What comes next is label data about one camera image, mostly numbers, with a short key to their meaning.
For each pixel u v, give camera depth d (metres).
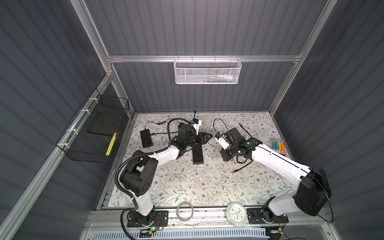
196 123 0.81
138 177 0.47
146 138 1.03
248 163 0.67
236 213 0.72
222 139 0.75
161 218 0.72
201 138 0.77
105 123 0.75
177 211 0.74
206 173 0.89
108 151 0.67
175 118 0.81
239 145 0.62
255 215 0.72
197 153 0.96
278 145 1.00
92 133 0.73
